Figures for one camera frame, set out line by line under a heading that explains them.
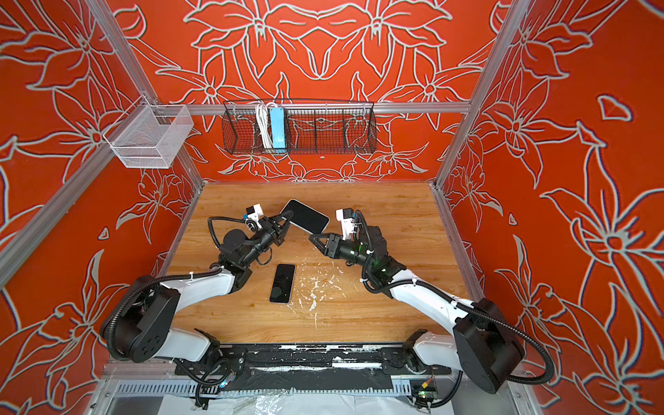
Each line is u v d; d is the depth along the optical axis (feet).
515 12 2.32
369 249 1.88
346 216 2.28
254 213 2.49
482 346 1.33
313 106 2.97
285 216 2.49
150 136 3.03
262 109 2.87
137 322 1.42
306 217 2.52
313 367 2.39
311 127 3.20
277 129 2.95
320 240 2.43
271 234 2.32
